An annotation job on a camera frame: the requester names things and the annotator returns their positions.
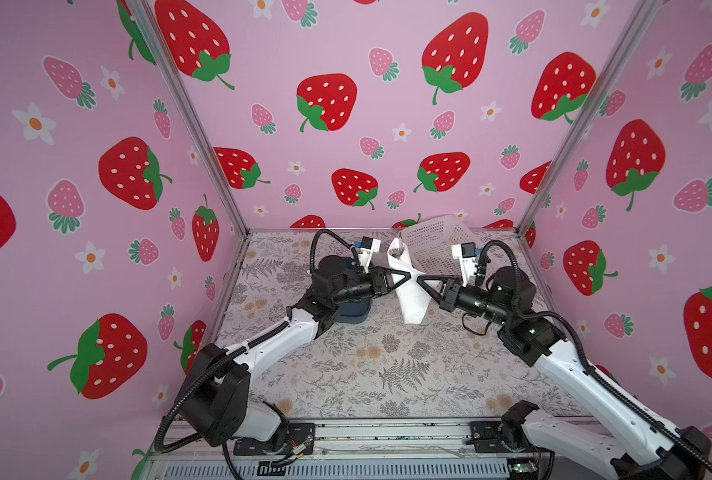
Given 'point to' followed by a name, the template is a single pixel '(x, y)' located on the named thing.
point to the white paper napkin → (413, 299)
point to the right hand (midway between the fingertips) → (417, 280)
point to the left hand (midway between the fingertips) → (410, 279)
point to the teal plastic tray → (354, 312)
